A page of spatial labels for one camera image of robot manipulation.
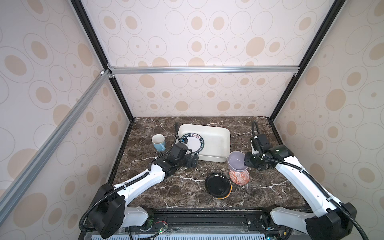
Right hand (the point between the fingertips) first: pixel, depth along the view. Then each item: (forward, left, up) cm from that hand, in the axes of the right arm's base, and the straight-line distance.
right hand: (246, 161), depth 79 cm
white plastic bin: (+24, +12, -15) cm, 31 cm away
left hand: (+5, +27, 0) cm, 28 cm away
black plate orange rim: (-7, +14, -16) cm, 22 cm away
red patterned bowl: (-3, +1, -15) cm, 15 cm away
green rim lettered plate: (+22, +27, -13) cm, 37 cm away
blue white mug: (+18, +50, -6) cm, 54 cm away
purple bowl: (+1, +5, -1) cm, 5 cm away
